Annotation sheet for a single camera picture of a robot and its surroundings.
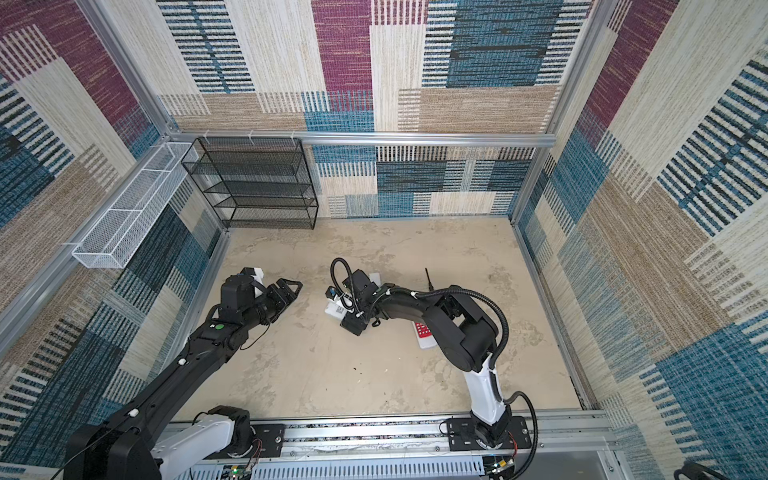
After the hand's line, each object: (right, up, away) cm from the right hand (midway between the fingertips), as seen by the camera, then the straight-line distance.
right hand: (357, 313), depth 95 cm
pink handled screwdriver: (+23, +8, +5) cm, 25 cm away
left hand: (-15, +10, -13) cm, 22 cm away
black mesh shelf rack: (-39, +44, +17) cm, 61 cm away
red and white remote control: (+20, -6, -6) cm, 22 cm away
